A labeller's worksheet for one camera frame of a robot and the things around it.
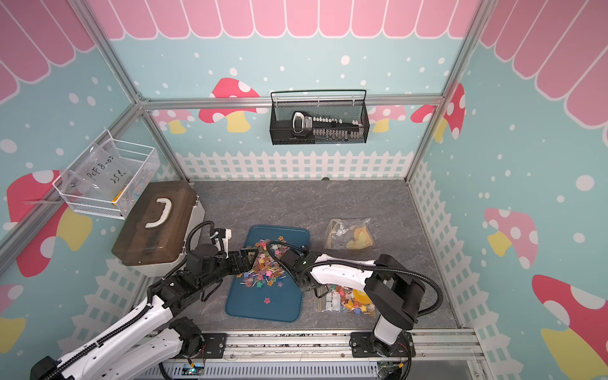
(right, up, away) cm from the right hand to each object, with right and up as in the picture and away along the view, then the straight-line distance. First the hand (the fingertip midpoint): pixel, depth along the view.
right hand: (312, 281), depth 86 cm
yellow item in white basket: (-57, +29, -19) cm, 67 cm away
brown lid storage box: (-60, +17, +2) cm, 62 cm away
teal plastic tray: (-14, -7, -4) cm, 16 cm away
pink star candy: (-16, -6, -4) cm, 17 cm away
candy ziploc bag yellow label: (+13, -5, -5) cm, 14 cm away
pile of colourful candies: (-18, +3, +2) cm, 18 cm away
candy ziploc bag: (+16, +16, +14) cm, 26 cm away
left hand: (-21, +11, -8) cm, 25 cm away
